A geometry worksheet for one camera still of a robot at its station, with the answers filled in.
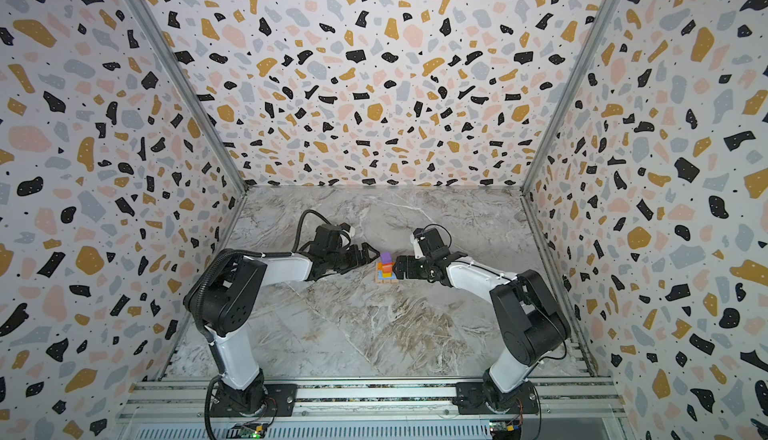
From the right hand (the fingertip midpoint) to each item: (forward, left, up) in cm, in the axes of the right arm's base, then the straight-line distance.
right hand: (400, 262), depth 91 cm
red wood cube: (-2, +4, 0) cm, 4 cm away
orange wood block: (-1, +6, 0) cm, 6 cm away
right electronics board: (-41, -25, -8) cm, 49 cm away
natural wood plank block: (-3, +4, -7) cm, 9 cm away
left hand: (+3, +9, -1) cm, 10 cm away
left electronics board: (-42, +34, -6) cm, 55 cm away
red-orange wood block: (-2, +4, -3) cm, 6 cm away
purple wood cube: (0, +4, +3) cm, 5 cm away
